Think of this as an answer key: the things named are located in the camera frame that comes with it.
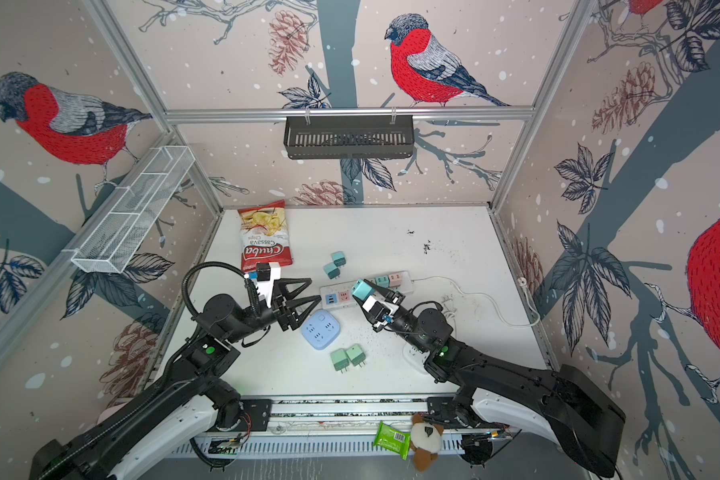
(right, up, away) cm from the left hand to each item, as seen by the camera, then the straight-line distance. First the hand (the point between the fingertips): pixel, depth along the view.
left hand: (312, 294), depth 65 cm
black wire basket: (+5, +48, +42) cm, 64 cm away
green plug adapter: (+5, -22, +17) cm, 28 cm away
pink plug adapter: (+21, -1, +27) cm, 34 cm away
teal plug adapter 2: (0, +1, +35) cm, 35 cm away
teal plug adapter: (+2, +4, +39) cm, 39 cm away
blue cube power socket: (-2, -15, +21) cm, 25 cm away
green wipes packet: (+18, -35, +5) cm, 40 cm away
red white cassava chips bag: (-26, +12, +42) cm, 50 cm away
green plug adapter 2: (+9, -21, +17) cm, 28 cm away
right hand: (+11, 0, +5) cm, 12 cm away
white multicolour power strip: (+4, -7, +28) cm, 29 cm away
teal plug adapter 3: (+17, -2, +26) cm, 31 cm away
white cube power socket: (+26, -21, +17) cm, 37 cm away
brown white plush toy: (+26, -35, +3) cm, 44 cm away
